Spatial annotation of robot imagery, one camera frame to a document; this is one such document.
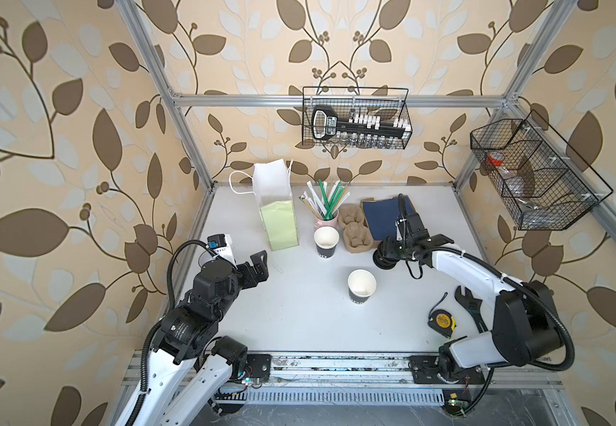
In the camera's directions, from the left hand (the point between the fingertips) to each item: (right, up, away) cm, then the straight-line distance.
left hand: (254, 255), depth 68 cm
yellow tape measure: (+55, -22, +12) cm, 60 cm away
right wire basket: (+80, +19, +4) cm, 82 cm away
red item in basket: (+77, +28, +21) cm, 85 cm away
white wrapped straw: (+16, +16, +28) cm, 36 cm away
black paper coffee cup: (+31, -14, +20) cm, 40 cm away
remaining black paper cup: (+19, +1, +27) cm, 33 cm away
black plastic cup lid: (+40, -6, +24) cm, 46 cm away
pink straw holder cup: (+17, +7, +28) cm, 34 cm away
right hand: (+42, -2, +21) cm, 47 cm away
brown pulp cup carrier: (+31, +3, +31) cm, 44 cm away
